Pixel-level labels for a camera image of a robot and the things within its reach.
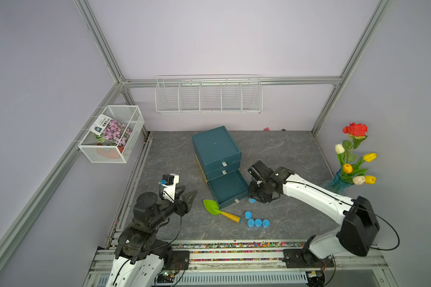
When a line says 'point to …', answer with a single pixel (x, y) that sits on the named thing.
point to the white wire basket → (99, 149)
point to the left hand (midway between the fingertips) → (191, 191)
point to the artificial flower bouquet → (349, 162)
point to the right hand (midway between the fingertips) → (249, 195)
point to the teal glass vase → (338, 185)
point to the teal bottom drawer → (228, 189)
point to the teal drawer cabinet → (216, 153)
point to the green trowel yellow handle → (212, 207)
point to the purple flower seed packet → (114, 131)
